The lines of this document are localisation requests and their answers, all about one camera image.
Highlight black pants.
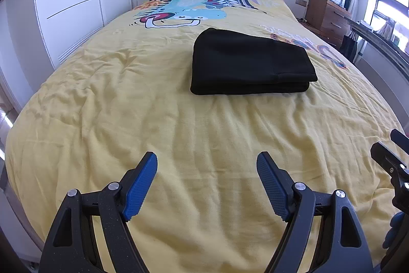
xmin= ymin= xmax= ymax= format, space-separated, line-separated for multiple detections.
xmin=191 ymin=28 xmax=317 ymax=96

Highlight long desk by window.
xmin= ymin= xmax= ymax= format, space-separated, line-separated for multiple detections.
xmin=346 ymin=19 xmax=408 ymax=80

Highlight dark bag by dresser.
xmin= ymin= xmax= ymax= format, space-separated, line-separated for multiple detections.
xmin=340 ymin=31 xmax=366 ymax=65

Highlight wooden drawer chest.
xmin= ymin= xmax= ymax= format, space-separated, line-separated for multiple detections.
xmin=305 ymin=0 xmax=351 ymax=50

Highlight yellow cartoon bed cover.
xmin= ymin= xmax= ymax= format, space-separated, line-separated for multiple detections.
xmin=6 ymin=0 xmax=400 ymax=272

